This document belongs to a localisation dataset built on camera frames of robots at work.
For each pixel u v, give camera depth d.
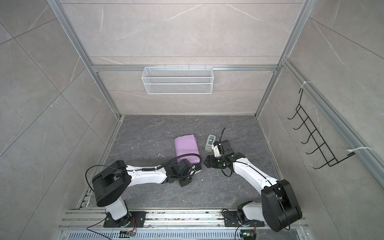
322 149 0.64
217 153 0.78
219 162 0.73
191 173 0.73
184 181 0.78
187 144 0.98
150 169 0.57
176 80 1.01
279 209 0.41
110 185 0.46
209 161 0.76
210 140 0.99
